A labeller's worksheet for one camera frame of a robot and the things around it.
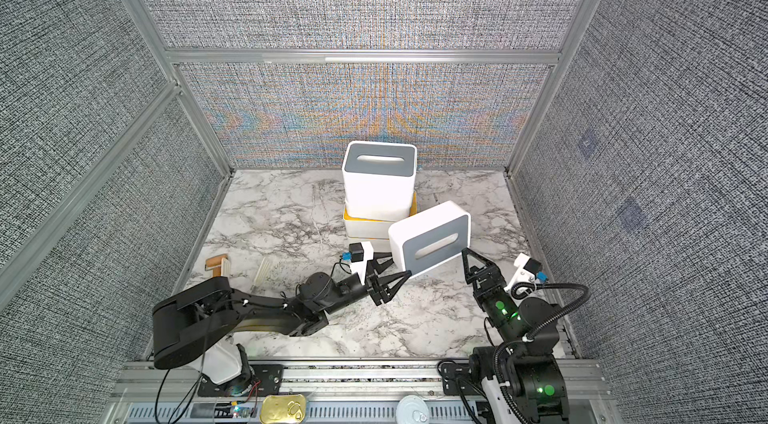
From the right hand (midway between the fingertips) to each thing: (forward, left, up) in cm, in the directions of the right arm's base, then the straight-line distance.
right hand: (467, 255), depth 63 cm
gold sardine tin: (-26, +40, -23) cm, 53 cm away
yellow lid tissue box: (+16, +21, -4) cm, 27 cm away
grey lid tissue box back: (+2, +8, +4) cm, 9 cm away
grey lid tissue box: (+25, +19, +4) cm, 32 cm away
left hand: (-1, +12, -4) cm, 12 cm away
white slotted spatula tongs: (+7, +54, -25) cm, 60 cm away
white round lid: (-26, +12, -23) cm, 36 cm away
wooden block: (+10, +67, -26) cm, 73 cm away
